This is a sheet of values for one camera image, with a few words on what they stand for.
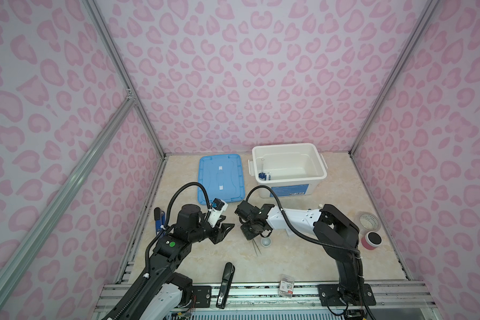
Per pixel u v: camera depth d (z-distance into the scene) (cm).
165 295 59
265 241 86
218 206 64
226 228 68
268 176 107
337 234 49
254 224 66
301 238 48
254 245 86
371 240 81
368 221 92
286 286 74
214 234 66
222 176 110
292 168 111
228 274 74
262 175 108
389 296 74
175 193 54
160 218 90
